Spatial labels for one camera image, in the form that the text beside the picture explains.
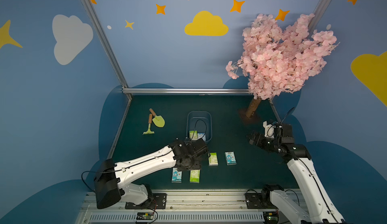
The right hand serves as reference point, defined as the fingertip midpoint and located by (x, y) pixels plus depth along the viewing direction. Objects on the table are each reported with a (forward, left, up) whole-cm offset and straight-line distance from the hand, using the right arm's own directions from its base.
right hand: (255, 137), depth 79 cm
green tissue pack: (-8, +21, -15) cm, 27 cm away
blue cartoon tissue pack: (-6, +11, -16) cm, 20 cm away
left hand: (-14, +31, -5) cm, 34 cm away
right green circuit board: (-33, -8, -20) cm, 40 cm away
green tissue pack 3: (+8, +35, -14) cm, 39 cm away
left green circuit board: (-37, +54, -18) cm, 68 cm away
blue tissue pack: (-18, +41, -14) cm, 47 cm away
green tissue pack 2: (-18, +31, -15) cm, 39 cm away
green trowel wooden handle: (+18, +60, -15) cm, 65 cm away
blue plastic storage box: (+19, +29, -14) cm, 38 cm away
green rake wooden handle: (+16, +65, -16) cm, 69 cm away
